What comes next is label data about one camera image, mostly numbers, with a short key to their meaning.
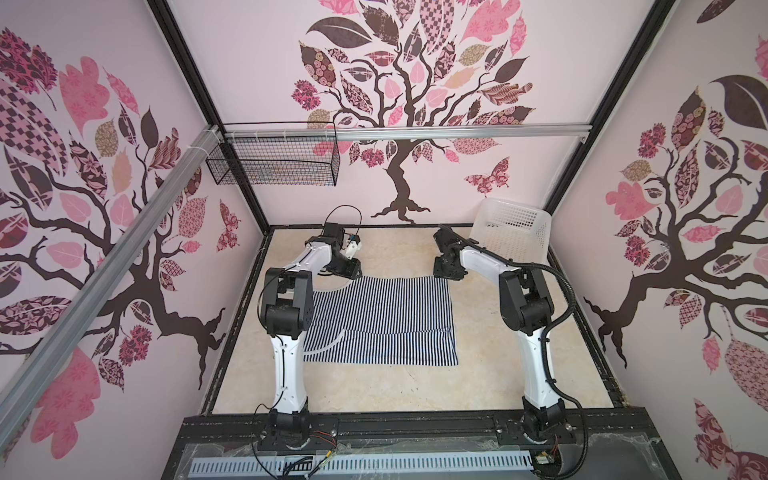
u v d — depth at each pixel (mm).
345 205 906
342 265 920
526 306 592
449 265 843
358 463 699
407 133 944
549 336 599
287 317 578
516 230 1177
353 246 957
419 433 748
